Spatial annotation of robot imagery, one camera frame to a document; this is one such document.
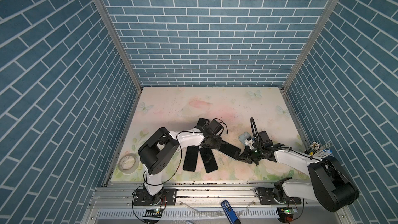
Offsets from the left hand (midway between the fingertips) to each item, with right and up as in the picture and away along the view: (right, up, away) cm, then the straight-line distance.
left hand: (220, 146), depth 90 cm
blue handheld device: (+3, -24, -22) cm, 32 cm away
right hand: (+9, -5, -5) cm, 11 cm away
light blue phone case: (+15, +5, +5) cm, 17 cm away
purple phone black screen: (-17, -5, -6) cm, 18 cm away
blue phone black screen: (+6, -2, -2) cm, 6 cm away
